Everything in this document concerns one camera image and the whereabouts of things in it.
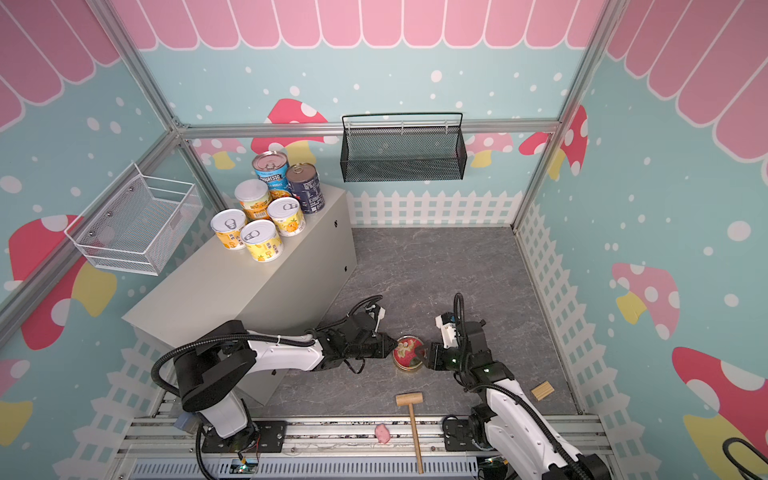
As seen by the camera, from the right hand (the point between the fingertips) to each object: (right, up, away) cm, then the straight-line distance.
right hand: (419, 350), depth 83 cm
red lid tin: (-3, -1, +2) cm, 4 cm away
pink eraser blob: (-10, -18, -9) cm, 22 cm away
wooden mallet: (-3, -12, -4) cm, 13 cm away
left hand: (-7, -1, +3) cm, 8 cm away
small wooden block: (+33, -10, -2) cm, 35 cm away
